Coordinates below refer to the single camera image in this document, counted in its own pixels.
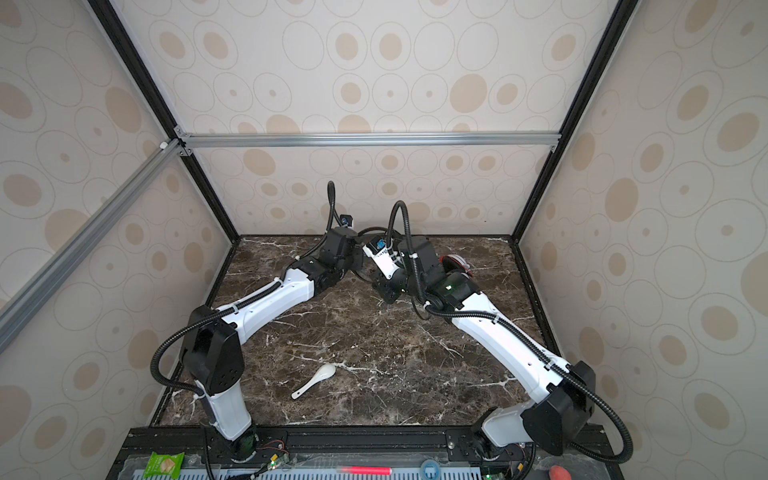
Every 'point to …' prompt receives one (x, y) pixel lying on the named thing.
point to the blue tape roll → (433, 464)
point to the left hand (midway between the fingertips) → (361, 240)
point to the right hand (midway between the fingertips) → (375, 272)
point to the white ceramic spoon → (323, 372)
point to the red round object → (557, 472)
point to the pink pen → (365, 470)
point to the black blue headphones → (361, 261)
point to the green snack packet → (164, 465)
